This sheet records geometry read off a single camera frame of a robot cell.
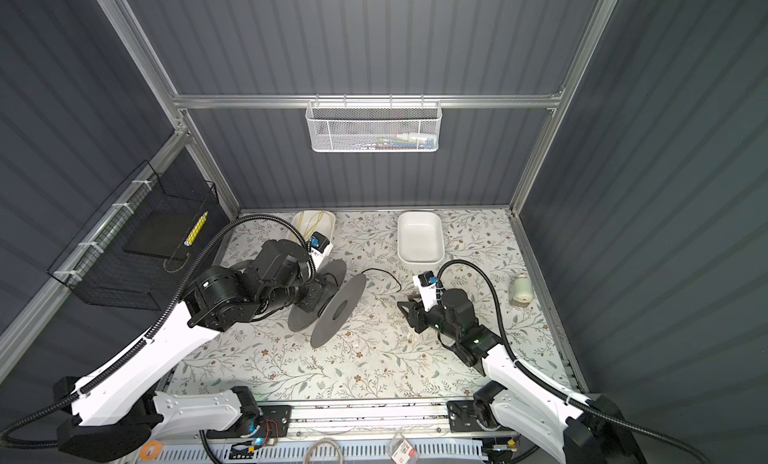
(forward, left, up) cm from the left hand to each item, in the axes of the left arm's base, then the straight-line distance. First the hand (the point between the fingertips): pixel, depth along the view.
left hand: (324, 278), depth 65 cm
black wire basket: (+13, +47, -2) cm, 49 cm away
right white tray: (+34, -28, -27) cm, 52 cm away
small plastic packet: (-30, -16, -28) cm, 44 cm away
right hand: (+2, -20, -16) cm, 26 cm away
